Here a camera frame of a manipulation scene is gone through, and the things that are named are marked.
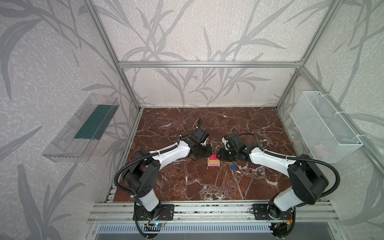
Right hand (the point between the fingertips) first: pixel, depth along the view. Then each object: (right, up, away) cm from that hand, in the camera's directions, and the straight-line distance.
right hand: (217, 151), depth 88 cm
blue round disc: (+10, -9, -1) cm, 13 cm away
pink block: (-4, -7, 0) cm, 8 cm away
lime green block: (-2, -5, -1) cm, 6 cm away
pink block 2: (-1, -7, -1) cm, 7 cm away
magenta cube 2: (-1, -3, -2) cm, 4 cm away
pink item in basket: (+50, +4, -14) cm, 52 cm away
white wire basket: (+44, +11, -26) cm, 53 cm away
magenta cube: (-3, -3, -1) cm, 5 cm away
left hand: (-2, +1, -2) cm, 3 cm away
